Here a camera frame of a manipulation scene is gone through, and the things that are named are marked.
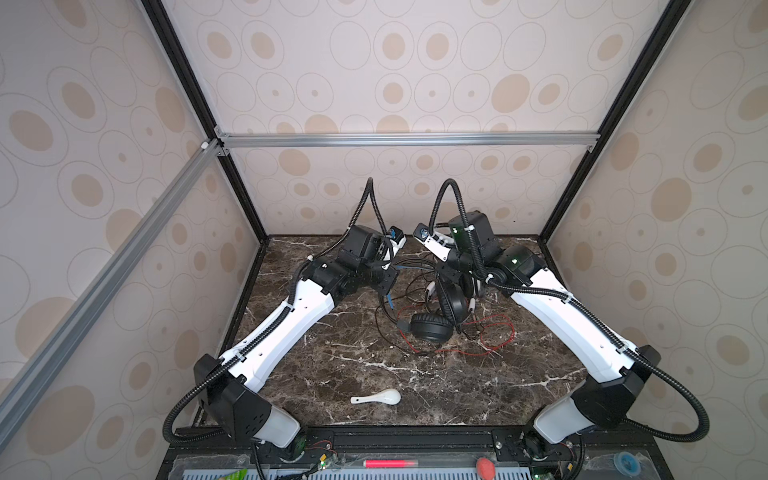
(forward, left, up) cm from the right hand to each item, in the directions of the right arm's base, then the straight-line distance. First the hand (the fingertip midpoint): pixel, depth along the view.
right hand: (443, 245), depth 73 cm
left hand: (-4, +10, -3) cm, 11 cm away
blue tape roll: (-42, -43, -33) cm, 68 cm away
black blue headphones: (-15, -1, 0) cm, 15 cm away
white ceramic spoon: (-26, +14, -32) cm, 44 cm away
